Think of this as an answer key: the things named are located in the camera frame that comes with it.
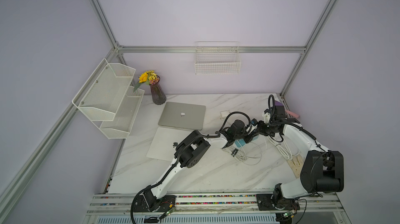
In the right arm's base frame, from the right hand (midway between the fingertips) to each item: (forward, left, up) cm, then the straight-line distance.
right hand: (257, 132), depth 90 cm
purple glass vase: (+33, +64, +3) cm, 71 cm away
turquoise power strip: (-5, +10, -3) cm, 12 cm away
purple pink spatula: (+30, -25, -9) cm, 40 cm away
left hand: (+2, -1, -2) cm, 3 cm away
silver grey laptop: (+19, +46, -7) cm, 50 cm away
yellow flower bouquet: (+32, +66, +16) cm, 75 cm away
